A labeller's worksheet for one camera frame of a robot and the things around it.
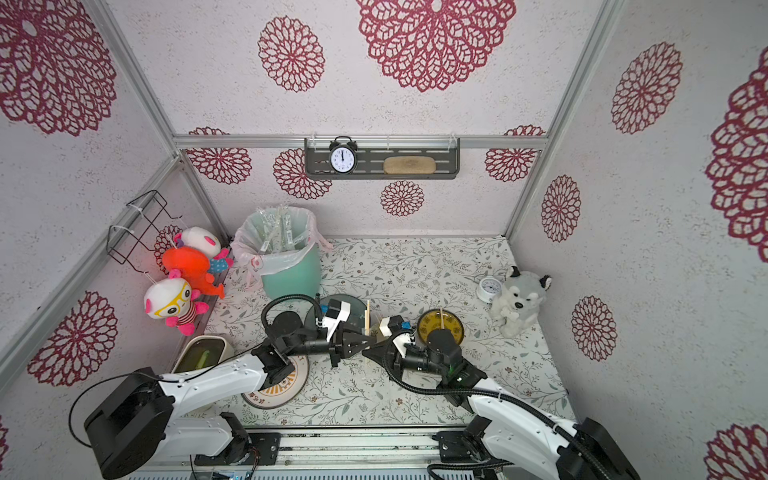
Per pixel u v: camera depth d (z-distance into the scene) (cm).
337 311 61
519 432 49
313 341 64
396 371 64
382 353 70
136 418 41
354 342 66
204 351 85
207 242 94
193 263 89
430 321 97
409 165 90
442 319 96
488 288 101
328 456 73
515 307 84
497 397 52
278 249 85
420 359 64
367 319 64
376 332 63
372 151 95
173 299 80
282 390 83
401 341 64
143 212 78
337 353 62
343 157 90
